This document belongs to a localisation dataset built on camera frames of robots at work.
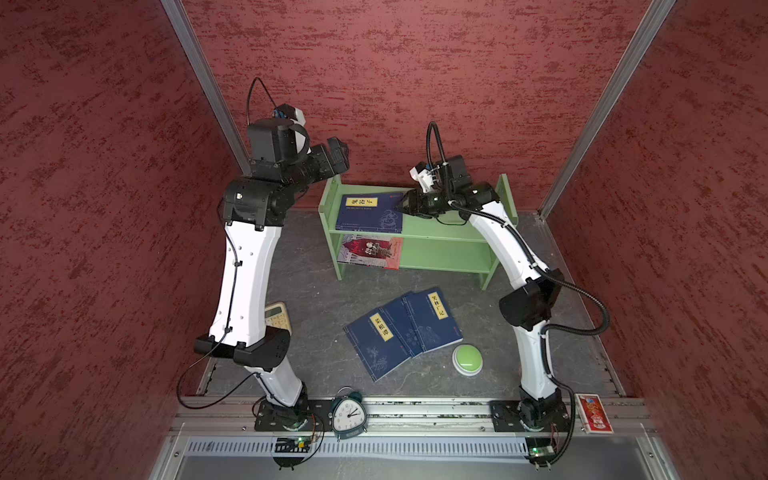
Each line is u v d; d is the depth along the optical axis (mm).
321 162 541
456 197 631
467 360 814
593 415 738
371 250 921
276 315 895
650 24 725
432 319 903
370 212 826
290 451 725
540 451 702
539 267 539
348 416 709
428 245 939
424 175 762
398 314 906
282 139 432
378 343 860
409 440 711
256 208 402
